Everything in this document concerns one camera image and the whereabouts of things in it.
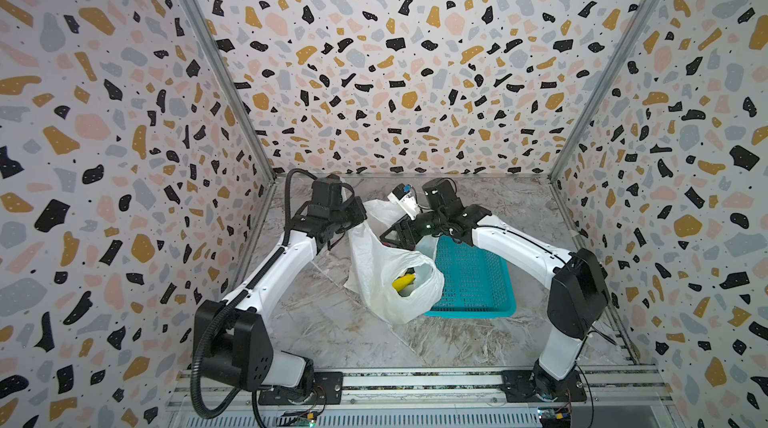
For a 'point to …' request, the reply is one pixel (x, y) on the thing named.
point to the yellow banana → (401, 282)
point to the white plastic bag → (373, 264)
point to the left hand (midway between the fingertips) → (368, 202)
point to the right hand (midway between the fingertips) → (383, 227)
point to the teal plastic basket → (476, 284)
